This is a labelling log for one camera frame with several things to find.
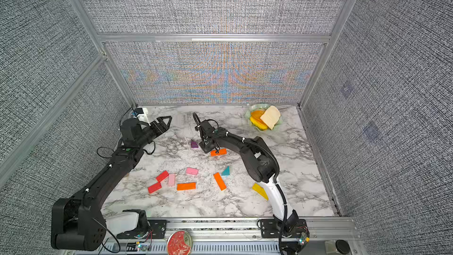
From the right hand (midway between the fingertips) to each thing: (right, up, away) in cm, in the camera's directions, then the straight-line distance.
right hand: (206, 140), depth 98 cm
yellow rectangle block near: (+27, -22, -15) cm, 38 cm away
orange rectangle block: (-8, -21, -12) cm, 26 cm away
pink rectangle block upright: (-15, -18, -12) cm, 27 cm away
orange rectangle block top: (+8, -6, -7) cm, 13 cm away
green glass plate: (+32, +20, +15) cm, 40 cm away
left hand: (-14, +12, -17) cm, 25 cm away
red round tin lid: (-7, -36, -30) cm, 48 cm away
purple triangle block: (-7, -2, 0) cm, 7 cm away
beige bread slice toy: (+38, +13, +5) cm, 40 cm away
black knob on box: (+52, -34, -36) cm, 72 cm away
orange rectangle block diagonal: (+8, -19, -11) cm, 24 cm away
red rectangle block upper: (-20, -17, -9) cm, 27 cm away
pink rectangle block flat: (-6, -15, -8) cm, 18 cm away
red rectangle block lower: (-23, -22, -13) cm, 34 cm away
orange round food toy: (+30, +14, +9) cm, 34 cm away
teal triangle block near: (+11, -15, -10) cm, 21 cm away
